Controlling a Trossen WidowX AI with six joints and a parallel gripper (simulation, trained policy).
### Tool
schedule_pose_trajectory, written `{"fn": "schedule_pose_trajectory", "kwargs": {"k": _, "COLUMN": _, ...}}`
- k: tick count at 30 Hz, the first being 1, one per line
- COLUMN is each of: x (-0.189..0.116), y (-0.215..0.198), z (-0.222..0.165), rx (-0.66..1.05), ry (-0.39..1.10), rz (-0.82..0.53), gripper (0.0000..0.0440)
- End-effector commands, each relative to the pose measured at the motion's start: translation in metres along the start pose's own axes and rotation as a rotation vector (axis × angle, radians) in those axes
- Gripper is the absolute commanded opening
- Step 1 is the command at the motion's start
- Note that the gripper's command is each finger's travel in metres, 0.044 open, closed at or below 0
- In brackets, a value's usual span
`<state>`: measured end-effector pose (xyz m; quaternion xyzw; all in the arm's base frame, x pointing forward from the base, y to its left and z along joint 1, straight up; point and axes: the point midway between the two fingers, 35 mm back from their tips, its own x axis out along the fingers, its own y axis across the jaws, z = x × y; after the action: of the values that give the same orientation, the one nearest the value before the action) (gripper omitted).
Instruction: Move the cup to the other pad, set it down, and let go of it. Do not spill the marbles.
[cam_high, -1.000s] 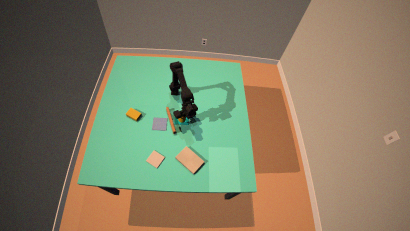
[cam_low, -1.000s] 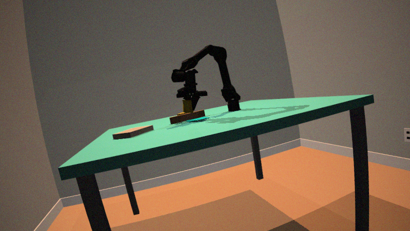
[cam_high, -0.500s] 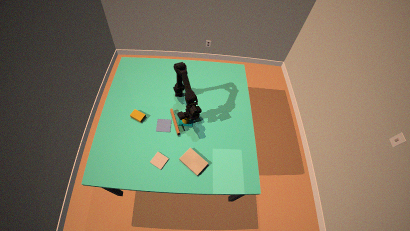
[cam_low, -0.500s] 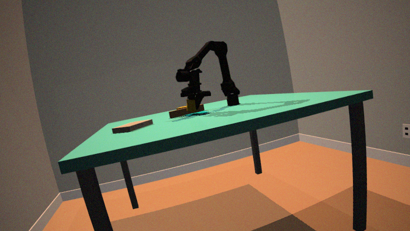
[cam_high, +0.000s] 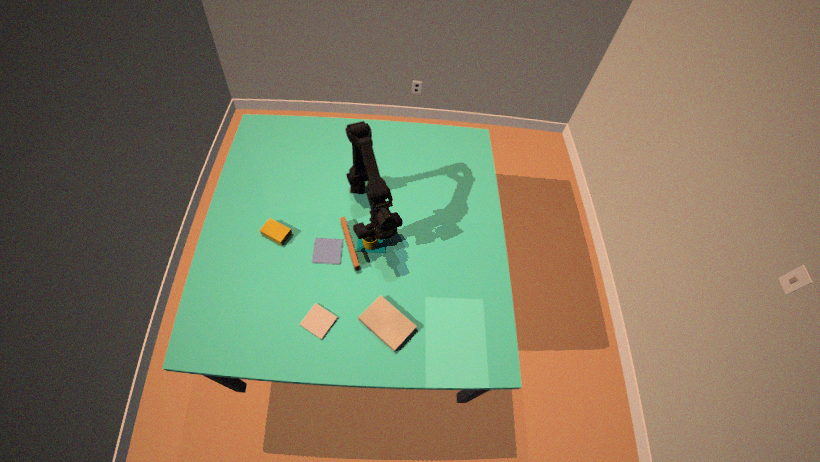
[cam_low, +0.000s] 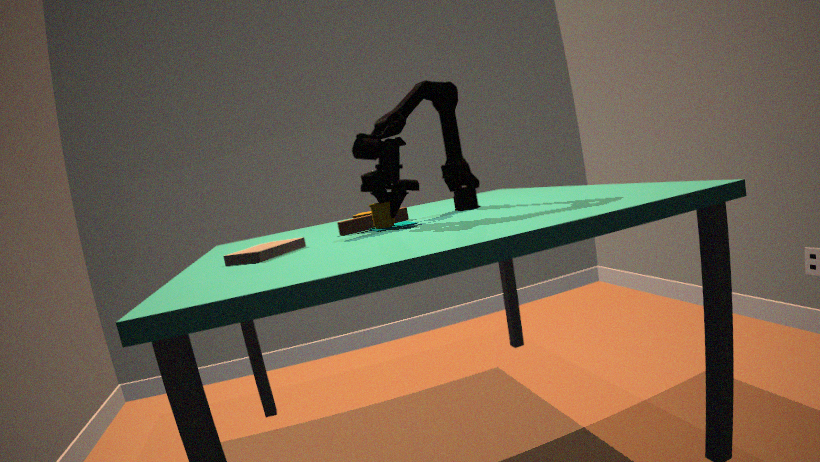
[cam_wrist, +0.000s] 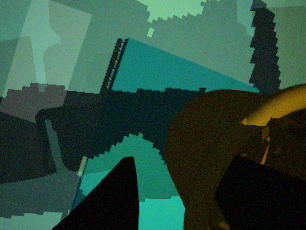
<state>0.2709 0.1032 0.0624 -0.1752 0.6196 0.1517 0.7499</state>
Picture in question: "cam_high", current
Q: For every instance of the orange-yellow rectangular block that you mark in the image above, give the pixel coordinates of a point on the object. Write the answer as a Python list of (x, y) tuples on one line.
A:
[(275, 231)]

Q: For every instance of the tan rectangular block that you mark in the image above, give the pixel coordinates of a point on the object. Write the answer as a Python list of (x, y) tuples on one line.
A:
[(387, 323)]

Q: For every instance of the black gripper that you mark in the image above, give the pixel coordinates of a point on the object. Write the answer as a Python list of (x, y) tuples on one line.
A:
[(363, 231)]

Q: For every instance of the tan flat square pad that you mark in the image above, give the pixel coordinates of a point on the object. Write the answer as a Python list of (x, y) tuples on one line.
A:
[(318, 321)]

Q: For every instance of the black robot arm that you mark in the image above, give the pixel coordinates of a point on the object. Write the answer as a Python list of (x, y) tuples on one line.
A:
[(365, 168)]

